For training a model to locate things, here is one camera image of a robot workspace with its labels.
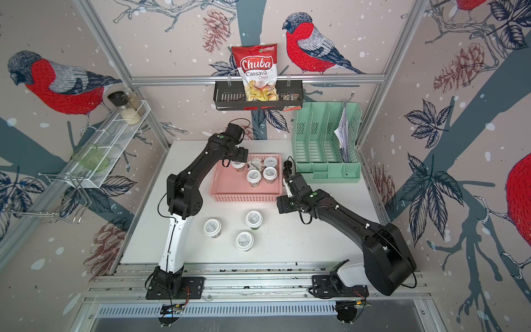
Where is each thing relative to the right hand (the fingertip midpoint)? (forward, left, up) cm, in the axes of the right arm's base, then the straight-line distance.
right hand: (285, 200), depth 87 cm
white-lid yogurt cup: (+13, +15, -2) cm, 20 cm away
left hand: (+24, +22, +4) cm, 33 cm away
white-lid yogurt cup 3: (+20, +24, -1) cm, 31 cm away
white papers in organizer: (+26, -25, +17) cm, 40 cm away
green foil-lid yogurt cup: (+24, +7, -2) cm, 25 cm away
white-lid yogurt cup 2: (+15, +7, -2) cm, 17 cm away
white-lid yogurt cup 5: (-7, +13, -4) cm, 15 cm away
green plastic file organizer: (+39, -19, -9) cm, 45 cm away
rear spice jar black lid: (+22, -1, -2) cm, 22 cm away
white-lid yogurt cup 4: (-12, +29, -2) cm, 32 cm away
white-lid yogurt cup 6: (-17, +16, -2) cm, 23 cm away
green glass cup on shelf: (-2, +66, +28) cm, 71 cm away
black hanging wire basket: (+40, +27, +26) cm, 55 cm away
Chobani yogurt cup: (+23, +15, -3) cm, 27 cm away
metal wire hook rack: (-13, +73, +20) cm, 77 cm away
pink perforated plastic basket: (+12, +29, -9) cm, 32 cm away
